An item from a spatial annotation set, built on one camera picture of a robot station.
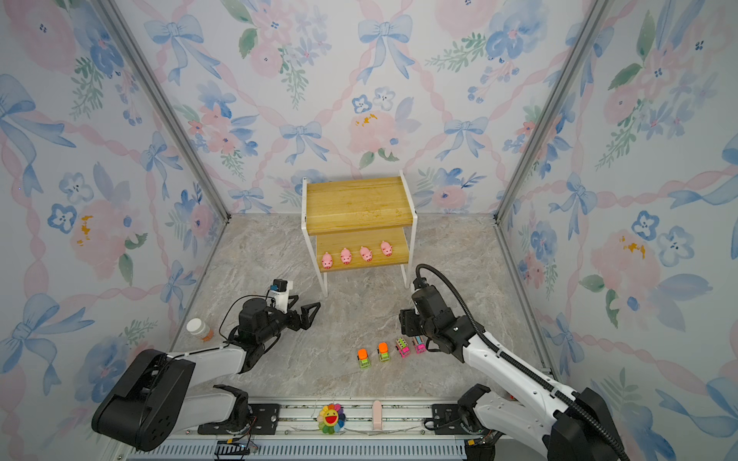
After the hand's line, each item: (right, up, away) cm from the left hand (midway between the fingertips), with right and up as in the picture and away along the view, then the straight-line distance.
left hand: (309, 299), depth 87 cm
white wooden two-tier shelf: (+16, +22, -14) cm, 30 cm away
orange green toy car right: (+23, -14, -4) cm, 27 cm away
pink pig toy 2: (+11, +13, -2) cm, 17 cm away
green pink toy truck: (+28, -13, -4) cm, 31 cm away
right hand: (+29, -3, -4) cm, 30 cm away
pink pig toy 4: (+24, +15, 0) cm, 28 cm away
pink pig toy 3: (+17, +14, -1) cm, 22 cm away
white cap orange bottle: (-31, -7, -5) cm, 32 cm away
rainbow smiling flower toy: (+9, -28, -14) cm, 32 cm away
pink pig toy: (+6, +12, -3) cm, 14 cm away
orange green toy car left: (+17, -16, -5) cm, 23 cm away
